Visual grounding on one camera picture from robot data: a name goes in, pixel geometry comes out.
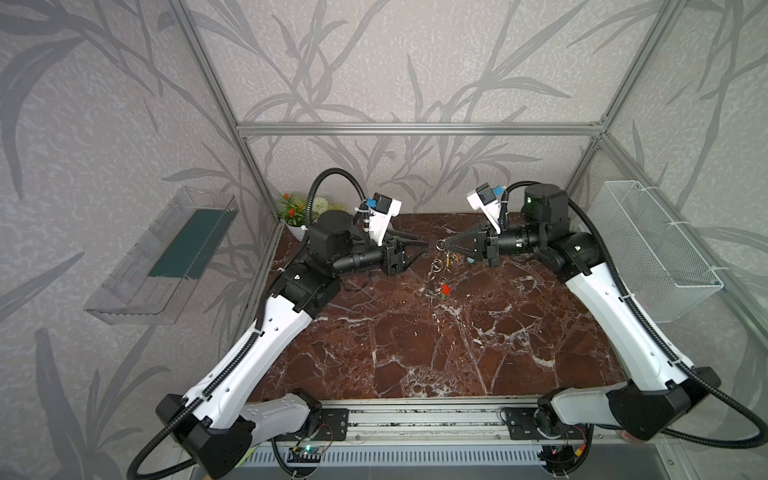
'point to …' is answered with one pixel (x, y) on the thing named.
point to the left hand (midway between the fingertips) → (425, 238)
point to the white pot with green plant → (293, 211)
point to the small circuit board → (304, 454)
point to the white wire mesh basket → (660, 268)
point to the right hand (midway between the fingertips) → (448, 237)
